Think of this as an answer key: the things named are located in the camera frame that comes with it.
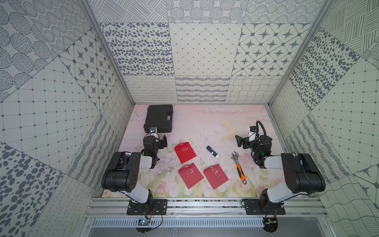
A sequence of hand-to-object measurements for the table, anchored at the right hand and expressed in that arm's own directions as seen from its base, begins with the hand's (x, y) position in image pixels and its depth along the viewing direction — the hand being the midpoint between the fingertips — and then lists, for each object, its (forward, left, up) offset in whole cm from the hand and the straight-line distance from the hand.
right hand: (243, 135), depth 94 cm
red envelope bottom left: (-24, +34, -7) cm, 42 cm away
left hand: (-1, +54, +1) cm, 54 cm away
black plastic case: (+18, +59, -2) cm, 61 cm away
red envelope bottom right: (-23, +19, -8) cm, 31 cm away
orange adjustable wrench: (-25, +4, -7) cm, 26 cm away
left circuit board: (-47, +57, -8) cm, 74 cm away
